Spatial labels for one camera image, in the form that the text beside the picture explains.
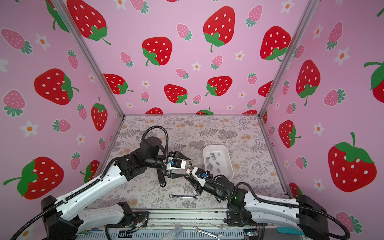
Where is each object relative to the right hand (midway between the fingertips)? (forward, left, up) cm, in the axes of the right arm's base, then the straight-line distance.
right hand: (186, 174), depth 68 cm
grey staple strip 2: (+13, -16, -20) cm, 29 cm away
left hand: (+3, -1, +6) cm, 7 cm away
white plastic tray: (+20, -15, -21) cm, 33 cm away
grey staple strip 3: (+18, -15, -20) cm, 31 cm away
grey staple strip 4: (+23, -12, -21) cm, 33 cm away
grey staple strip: (+16, -11, -21) cm, 28 cm away
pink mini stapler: (-1, -1, +6) cm, 6 cm away
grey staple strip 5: (+25, -16, -21) cm, 36 cm away
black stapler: (+4, +18, -21) cm, 27 cm away
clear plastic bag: (-22, +4, -19) cm, 29 cm away
